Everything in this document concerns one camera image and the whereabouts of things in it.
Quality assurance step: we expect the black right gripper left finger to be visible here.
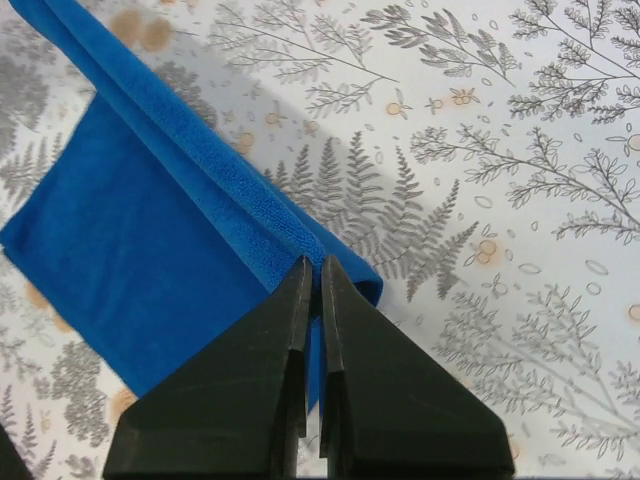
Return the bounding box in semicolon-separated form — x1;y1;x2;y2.
103;257;312;479

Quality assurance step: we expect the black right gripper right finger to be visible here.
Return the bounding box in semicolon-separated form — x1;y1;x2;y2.
320;256;514;478

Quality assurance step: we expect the blue towel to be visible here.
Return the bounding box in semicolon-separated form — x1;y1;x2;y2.
1;1;383;395

